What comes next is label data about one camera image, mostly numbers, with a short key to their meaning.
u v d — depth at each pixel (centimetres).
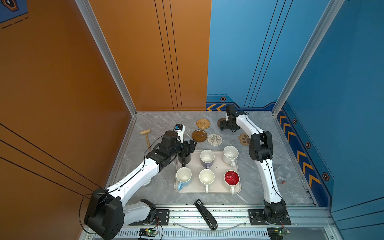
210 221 68
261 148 66
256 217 72
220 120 116
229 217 76
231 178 85
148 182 79
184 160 87
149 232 71
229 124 95
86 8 70
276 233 71
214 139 103
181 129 71
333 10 70
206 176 85
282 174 88
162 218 74
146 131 106
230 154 93
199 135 105
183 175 86
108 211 39
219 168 91
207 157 94
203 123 112
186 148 71
